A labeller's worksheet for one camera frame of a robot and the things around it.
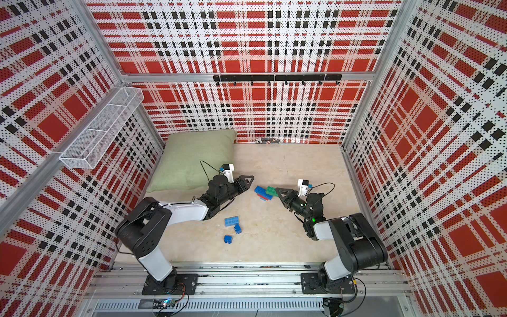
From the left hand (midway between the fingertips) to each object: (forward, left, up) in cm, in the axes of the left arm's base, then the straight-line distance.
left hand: (256, 178), depth 89 cm
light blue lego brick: (-15, +11, -13) cm, 23 cm away
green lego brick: (-6, -7, 0) cm, 10 cm away
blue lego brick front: (-23, +12, -13) cm, 29 cm away
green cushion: (+11, +34, 0) cm, 36 cm away
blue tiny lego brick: (-19, +8, -12) cm, 24 cm away
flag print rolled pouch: (+38, -6, -13) cm, 41 cm away
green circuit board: (-46, +31, -12) cm, 57 cm away
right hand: (-6, -10, 0) cm, 12 cm away
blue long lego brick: (-3, -3, -8) cm, 9 cm away
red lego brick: (-3, -3, -11) cm, 12 cm away
